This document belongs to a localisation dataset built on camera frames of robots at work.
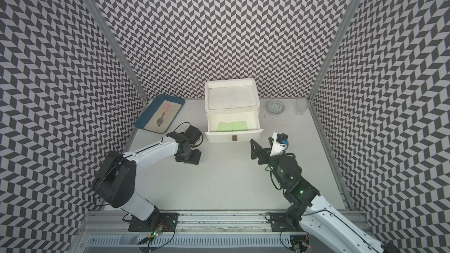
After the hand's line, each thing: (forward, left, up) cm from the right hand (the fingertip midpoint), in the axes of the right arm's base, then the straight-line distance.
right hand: (260, 142), depth 73 cm
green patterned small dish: (+38, -15, -20) cm, 45 cm away
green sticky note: (+13, +8, -6) cm, 16 cm away
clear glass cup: (+37, -31, -17) cm, 51 cm away
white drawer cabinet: (+28, +9, +1) cm, 29 cm away
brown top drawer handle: (+4, +11, -2) cm, 12 cm away
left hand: (0, +33, -19) cm, 38 cm away
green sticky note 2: (+12, +15, -5) cm, 20 cm away
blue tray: (+48, +60, -21) cm, 80 cm away
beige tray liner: (+32, +52, -20) cm, 64 cm away
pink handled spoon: (+28, +56, -19) cm, 66 cm away
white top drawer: (+6, +2, 0) cm, 6 cm away
